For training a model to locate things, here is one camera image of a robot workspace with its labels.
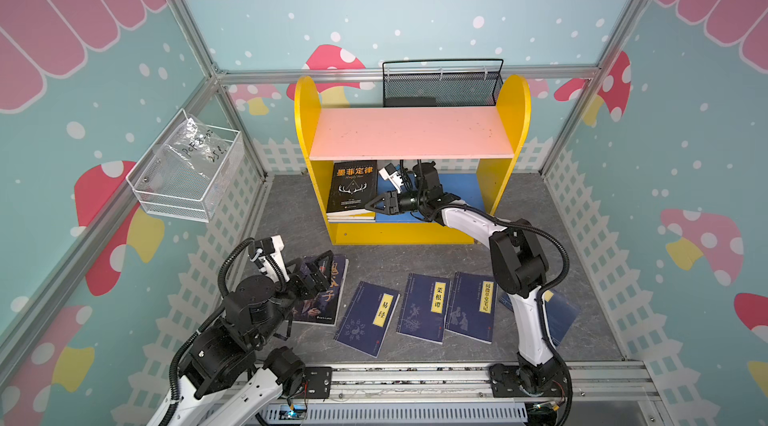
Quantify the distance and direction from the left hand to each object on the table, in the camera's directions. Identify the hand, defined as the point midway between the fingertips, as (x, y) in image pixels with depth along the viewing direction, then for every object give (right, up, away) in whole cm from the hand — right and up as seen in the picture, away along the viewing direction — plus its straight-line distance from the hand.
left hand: (319, 264), depth 66 cm
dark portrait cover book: (-3, -17, +20) cm, 26 cm away
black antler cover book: (+4, +19, +26) cm, 33 cm away
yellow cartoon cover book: (+5, +10, +21) cm, 24 cm away
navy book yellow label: (+9, -20, +18) cm, 28 cm away
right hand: (+9, +12, +20) cm, 25 cm away
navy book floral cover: (+25, -16, +19) cm, 36 cm away
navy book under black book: (+39, -17, +20) cm, 47 cm away
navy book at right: (+63, -17, +18) cm, 68 cm away
